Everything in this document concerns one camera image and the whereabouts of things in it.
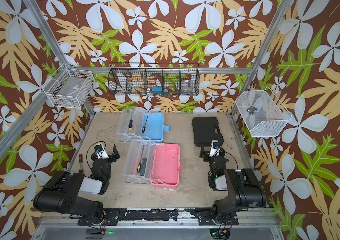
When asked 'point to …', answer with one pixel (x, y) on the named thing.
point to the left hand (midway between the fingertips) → (107, 145)
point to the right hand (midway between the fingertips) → (210, 144)
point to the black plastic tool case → (206, 130)
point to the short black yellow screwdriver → (130, 124)
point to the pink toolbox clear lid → (137, 167)
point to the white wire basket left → (67, 88)
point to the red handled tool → (81, 170)
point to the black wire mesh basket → (171, 79)
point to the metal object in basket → (251, 110)
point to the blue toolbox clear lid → (123, 135)
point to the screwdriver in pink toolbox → (140, 163)
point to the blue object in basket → (157, 90)
